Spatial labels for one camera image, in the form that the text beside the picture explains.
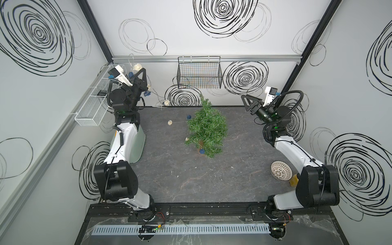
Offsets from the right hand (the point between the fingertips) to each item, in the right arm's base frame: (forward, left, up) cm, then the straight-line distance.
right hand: (245, 96), depth 71 cm
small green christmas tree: (-12, +18, -11) cm, 24 cm away
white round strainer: (-20, -25, -38) cm, 50 cm away
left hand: (+4, +45, +12) cm, 47 cm away
